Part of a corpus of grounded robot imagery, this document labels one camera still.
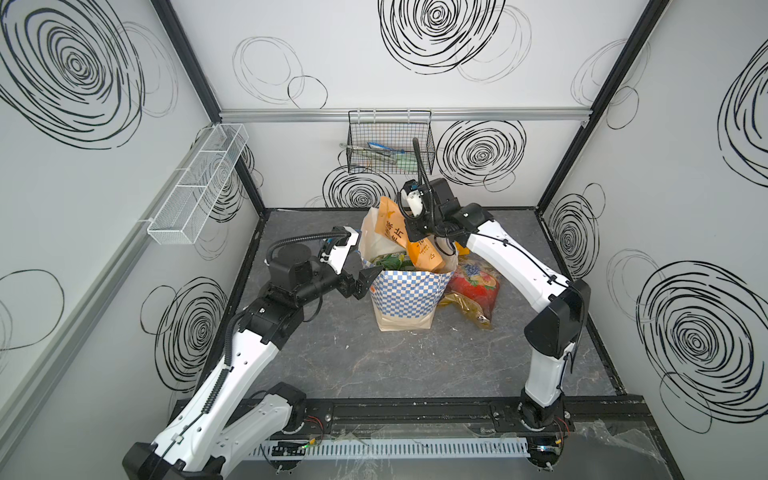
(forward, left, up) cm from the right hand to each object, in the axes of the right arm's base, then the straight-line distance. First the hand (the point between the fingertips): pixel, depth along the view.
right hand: (410, 218), depth 82 cm
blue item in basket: (+22, +9, +9) cm, 25 cm away
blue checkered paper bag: (-20, +2, -9) cm, 22 cm away
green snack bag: (-2, +4, -18) cm, 18 cm away
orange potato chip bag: (+1, +6, -3) cm, 7 cm away
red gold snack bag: (-10, -21, -22) cm, 32 cm away
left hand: (-18, +10, +6) cm, 21 cm away
